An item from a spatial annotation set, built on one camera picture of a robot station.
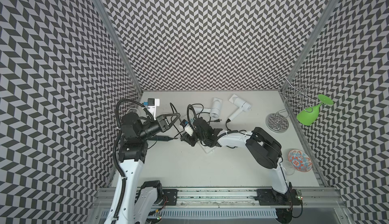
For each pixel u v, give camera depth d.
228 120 0.99
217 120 0.99
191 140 0.78
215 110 1.02
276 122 0.98
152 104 0.59
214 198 0.74
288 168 0.81
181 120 0.64
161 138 0.90
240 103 1.08
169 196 0.72
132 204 0.39
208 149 0.87
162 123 0.57
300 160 0.83
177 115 0.63
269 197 0.72
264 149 0.52
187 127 0.77
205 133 0.72
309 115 0.78
